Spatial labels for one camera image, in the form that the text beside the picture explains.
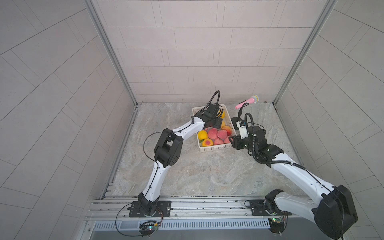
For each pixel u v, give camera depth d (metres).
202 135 0.91
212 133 0.92
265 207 0.71
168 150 0.55
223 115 1.03
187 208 0.72
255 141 0.59
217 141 0.89
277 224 0.69
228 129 0.94
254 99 0.90
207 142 0.89
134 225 0.68
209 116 0.75
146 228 0.65
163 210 0.71
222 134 0.89
